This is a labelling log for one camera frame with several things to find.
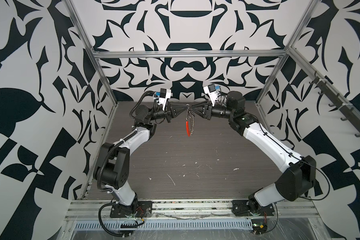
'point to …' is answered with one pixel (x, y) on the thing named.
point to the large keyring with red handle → (190, 121)
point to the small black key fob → (190, 113)
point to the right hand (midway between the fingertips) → (192, 107)
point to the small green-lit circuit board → (258, 226)
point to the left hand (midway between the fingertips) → (189, 104)
